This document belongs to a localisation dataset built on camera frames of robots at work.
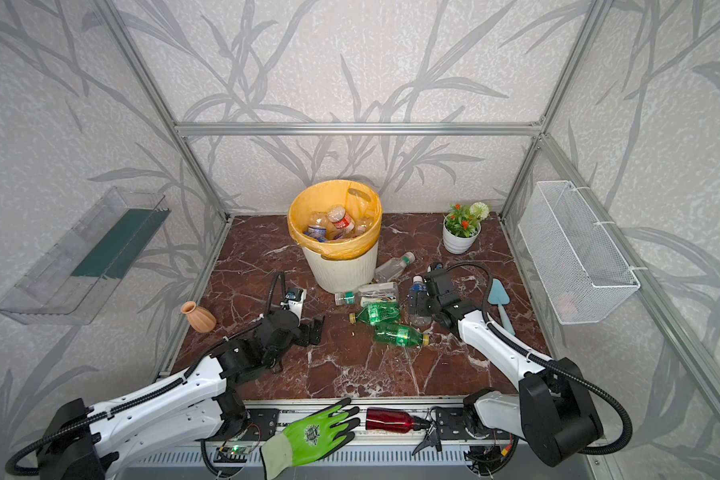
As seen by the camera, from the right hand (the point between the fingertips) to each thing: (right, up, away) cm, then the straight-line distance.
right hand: (426, 289), depth 89 cm
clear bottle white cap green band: (-11, +4, +10) cm, 16 cm away
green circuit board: (-50, -37, -17) cm, 65 cm away
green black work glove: (-31, -33, -19) cm, 49 cm away
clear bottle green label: (-17, -3, +9) cm, 20 cm away
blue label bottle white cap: (-2, -10, 0) cm, 10 cm away
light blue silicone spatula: (+26, -4, +10) cm, 28 cm away
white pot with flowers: (+13, +20, +10) cm, 26 cm away
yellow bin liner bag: (-21, +28, +4) cm, 35 cm away
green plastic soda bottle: (-14, -8, +2) cm, 17 cm away
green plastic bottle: (-8, -12, -6) cm, 16 cm away
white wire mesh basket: (+28, +9, -27) cm, 40 cm away
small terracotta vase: (-65, -7, -5) cm, 66 cm away
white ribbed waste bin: (-24, +5, -2) cm, 25 cm away
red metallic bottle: (-11, -29, -18) cm, 36 cm away
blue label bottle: (-34, +19, +4) cm, 39 cm away
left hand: (-32, -3, -8) cm, 33 cm away
